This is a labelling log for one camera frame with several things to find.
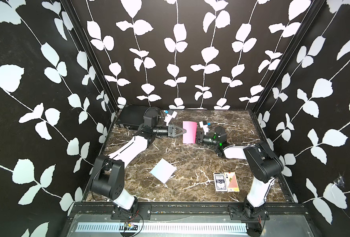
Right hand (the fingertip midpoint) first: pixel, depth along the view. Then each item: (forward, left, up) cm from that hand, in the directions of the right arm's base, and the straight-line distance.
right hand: (187, 135), depth 85 cm
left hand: (-4, +1, +10) cm, 11 cm away
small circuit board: (-43, +28, -17) cm, 54 cm away
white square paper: (-14, +15, -17) cm, 27 cm away
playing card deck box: (-22, -18, -15) cm, 32 cm away
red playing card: (-21, -26, -17) cm, 37 cm away
